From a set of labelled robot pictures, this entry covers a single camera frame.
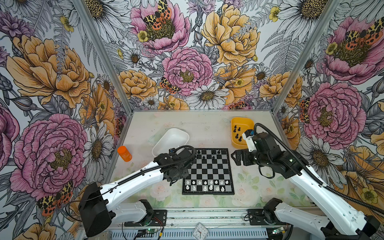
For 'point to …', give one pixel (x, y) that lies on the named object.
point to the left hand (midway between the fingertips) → (179, 177)
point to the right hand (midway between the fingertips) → (241, 159)
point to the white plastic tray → (174, 138)
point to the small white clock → (200, 232)
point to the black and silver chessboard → (210, 174)
